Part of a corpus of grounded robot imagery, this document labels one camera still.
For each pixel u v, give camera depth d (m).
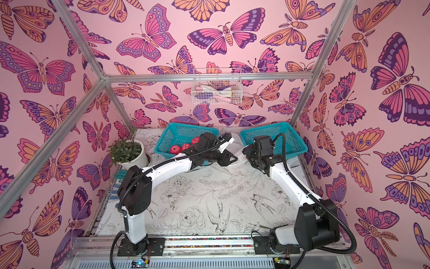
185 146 1.03
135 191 0.49
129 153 0.86
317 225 0.41
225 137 0.75
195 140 1.06
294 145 1.06
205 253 0.73
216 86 0.87
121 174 0.96
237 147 1.00
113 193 0.90
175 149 1.02
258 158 0.63
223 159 0.74
